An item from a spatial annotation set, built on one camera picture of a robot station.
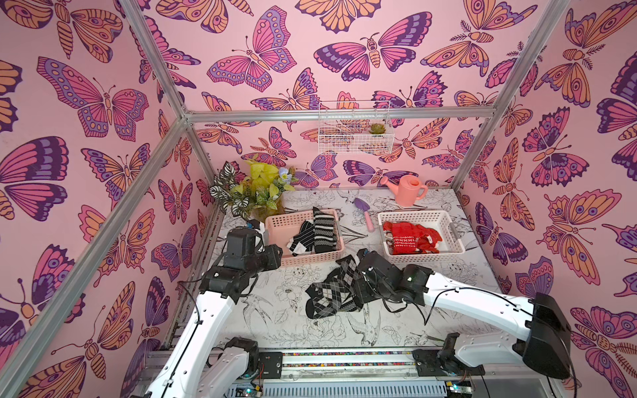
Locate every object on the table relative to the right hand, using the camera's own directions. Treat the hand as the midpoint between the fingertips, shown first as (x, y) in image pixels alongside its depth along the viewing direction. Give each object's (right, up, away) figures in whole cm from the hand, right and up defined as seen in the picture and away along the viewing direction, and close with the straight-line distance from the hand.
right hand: (356, 287), depth 78 cm
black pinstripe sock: (-18, +12, +22) cm, 31 cm away
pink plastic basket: (-29, +16, +28) cm, 44 cm away
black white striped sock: (-10, +14, +20) cm, 26 cm away
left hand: (-24, +12, -1) cm, 27 cm away
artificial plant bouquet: (-35, +31, +13) cm, 48 cm away
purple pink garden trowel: (+8, +26, +35) cm, 45 cm away
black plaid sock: (-4, -1, +9) cm, 11 cm away
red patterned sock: (+22, +14, +17) cm, 31 cm away
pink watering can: (+26, +33, +29) cm, 51 cm away
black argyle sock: (-9, -6, +7) cm, 13 cm away
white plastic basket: (+39, +20, +25) cm, 51 cm away
